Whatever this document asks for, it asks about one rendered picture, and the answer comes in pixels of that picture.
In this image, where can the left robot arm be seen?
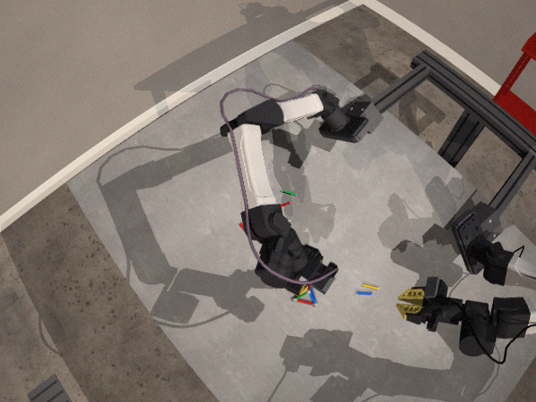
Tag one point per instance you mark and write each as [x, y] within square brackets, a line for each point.
[508, 315]

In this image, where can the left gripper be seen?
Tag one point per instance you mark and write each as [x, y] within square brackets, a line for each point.
[423, 310]

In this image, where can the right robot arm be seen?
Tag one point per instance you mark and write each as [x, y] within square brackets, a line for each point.
[266, 220]

